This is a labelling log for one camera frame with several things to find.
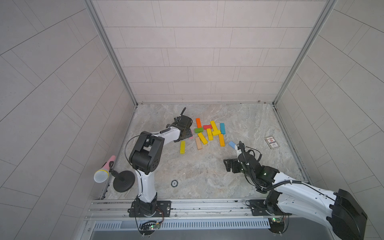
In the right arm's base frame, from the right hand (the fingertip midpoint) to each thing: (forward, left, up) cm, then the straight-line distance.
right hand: (229, 161), depth 83 cm
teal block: (+25, -1, -4) cm, 25 cm away
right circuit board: (-29, -18, -6) cm, 34 cm away
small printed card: (+12, -30, -3) cm, 33 cm away
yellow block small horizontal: (+22, +4, -3) cm, 22 cm away
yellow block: (+12, +26, -2) cm, 29 cm away
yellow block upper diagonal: (+29, +5, -3) cm, 30 cm away
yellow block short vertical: (+21, +8, -3) cm, 23 cm away
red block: (+27, +11, -3) cm, 29 cm away
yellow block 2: (+18, +14, -3) cm, 22 cm away
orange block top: (+31, +16, -3) cm, 34 cm away
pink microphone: (-12, +54, +24) cm, 60 cm away
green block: (+25, +16, -3) cm, 30 cm away
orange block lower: (+16, +1, -4) cm, 17 cm away
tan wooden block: (+14, +16, -3) cm, 22 cm away
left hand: (+24, +24, -4) cm, 34 cm away
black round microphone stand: (-7, +57, 0) cm, 57 cm away
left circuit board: (-27, +41, -1) cm, 49 cm away
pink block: (+17, +21, +1) cm, 27 cm away
